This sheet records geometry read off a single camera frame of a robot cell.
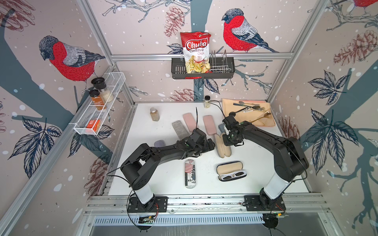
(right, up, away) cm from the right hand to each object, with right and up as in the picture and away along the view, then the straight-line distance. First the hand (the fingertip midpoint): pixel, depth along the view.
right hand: (227, 141), depth 92 cm
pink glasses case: (-24, +12, +17) cm, 32 cm away
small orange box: (-66, +13, -28) cm, 73 cm away
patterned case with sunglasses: (-23, -16, -12) cm, 31 cm away
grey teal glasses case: (-2, +8, +6) cm, 10 cm away
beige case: (-3, -5, 0) cm, 6 cm away
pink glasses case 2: (-10, +9, +13) cm, 19 cm away
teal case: (-30, +5, +8) cm, 32 cm away
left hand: (-9, -1, -6) cm, 11 cm away
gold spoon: (+35, +17, +18) cm, 42 cm away
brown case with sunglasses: (-44, -2, +2) cm, 44 cm away
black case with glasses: (0, -16, -9) cm, 18 cm away
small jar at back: (-10, +25, +24) cm, 36 cm away
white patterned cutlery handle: (+22, +21, +22) cm, 38 cm away
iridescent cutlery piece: (+17, +25, +26) cm, 40 cm away
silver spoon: (+19, +27, +27) cm, 43 cm away
